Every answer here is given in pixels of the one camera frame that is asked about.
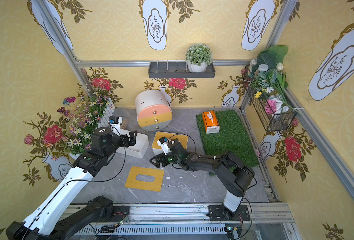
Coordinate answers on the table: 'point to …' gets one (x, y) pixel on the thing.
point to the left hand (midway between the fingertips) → (123, 130)
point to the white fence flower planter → (90, 112)
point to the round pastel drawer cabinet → (154, 110)
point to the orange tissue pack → (210, 122)
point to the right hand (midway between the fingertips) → (163, 149)
